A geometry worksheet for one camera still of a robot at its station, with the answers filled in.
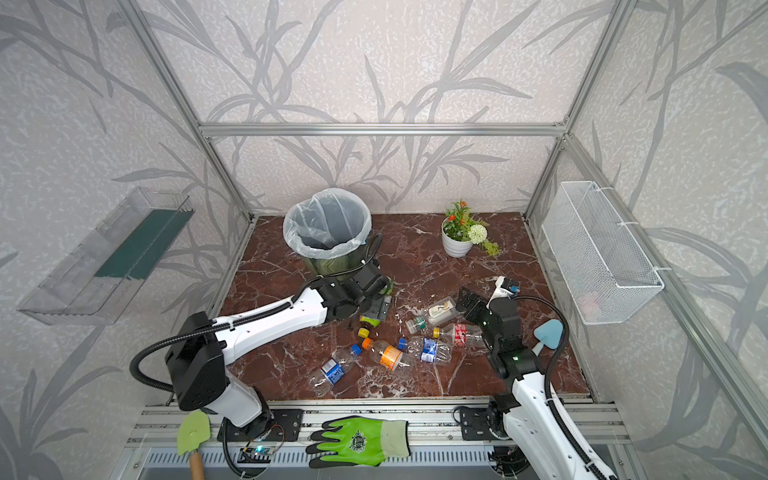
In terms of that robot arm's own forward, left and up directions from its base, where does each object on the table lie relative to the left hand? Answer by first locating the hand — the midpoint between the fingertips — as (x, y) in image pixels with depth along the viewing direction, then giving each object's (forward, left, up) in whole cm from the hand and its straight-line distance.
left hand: (378, 294), depth 83 cm
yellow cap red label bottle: (-9, -24, -7) cm, 27 cm away
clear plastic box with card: (-2, -19, -8) cm, 20 cm away
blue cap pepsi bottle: (-17, +10, -8) cm, 21 cm away
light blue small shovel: (-7, -51, -12) cm, 53 cm away
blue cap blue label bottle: (-13, -14, -9) cm, 20 cm away
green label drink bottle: (-5, +3, -8) cm, 10 cm away
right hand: (+2, -26, +3) cm, 27 cm away
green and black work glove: (-34, +3, -10) cm, 36 cm away
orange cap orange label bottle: (-15, -3, -8) cm, 17 cm away
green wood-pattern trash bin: (+7, +11, +5) cm, 14 cm away
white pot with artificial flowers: (+24, -26, 0) cm, 36 cm away
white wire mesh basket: (-7, -49, +23) cm, 54 cm away
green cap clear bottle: (-5, -10, -8) cm, 14 cm away
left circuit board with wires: (-36, +27, -12) cm, 46 cm away
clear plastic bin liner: (+24, +18, +2) cm, 30 cm away
